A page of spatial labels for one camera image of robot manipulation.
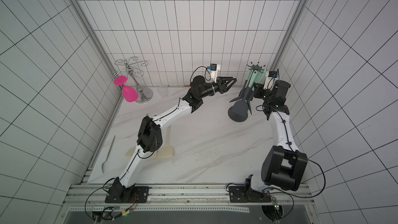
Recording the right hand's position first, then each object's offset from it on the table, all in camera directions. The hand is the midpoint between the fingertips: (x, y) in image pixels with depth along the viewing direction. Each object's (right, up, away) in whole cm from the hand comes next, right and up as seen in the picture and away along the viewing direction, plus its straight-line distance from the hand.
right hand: (258, 81), depth 81 cm
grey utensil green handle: (-5, -2, -1) cm, 5 cm away
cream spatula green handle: (-72, -40, +5) cm, 83 cm away
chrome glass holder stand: (-73, -6, +33) cm, 81 cm away
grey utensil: (-3, -13, +7) cm, 15 cm away
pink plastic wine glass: (-75, -6, +11) cm, 76 cm away
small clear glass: (-60, -4, +32) cm, 68 cm away
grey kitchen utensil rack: (-8, -17, +10) cm, 21 cm away
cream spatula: (-48, -29, -29) cm, 63 cm away
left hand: (-14, -1, -5) cm, 15 cm away
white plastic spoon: (-84, -42, +4) cm, 94 cm away
